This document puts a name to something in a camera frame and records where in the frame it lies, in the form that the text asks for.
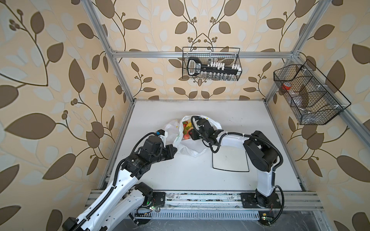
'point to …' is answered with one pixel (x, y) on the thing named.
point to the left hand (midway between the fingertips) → (179, 149)
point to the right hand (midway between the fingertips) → (191, 132)
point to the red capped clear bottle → (286, 85)
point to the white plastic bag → (173, 132)
